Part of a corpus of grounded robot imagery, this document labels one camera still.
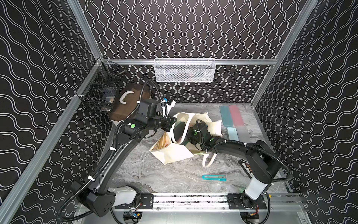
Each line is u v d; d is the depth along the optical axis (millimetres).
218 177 819
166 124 596
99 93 948
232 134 999
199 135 686
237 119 1077
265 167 464
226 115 1118
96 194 373
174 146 635
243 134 1011
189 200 760
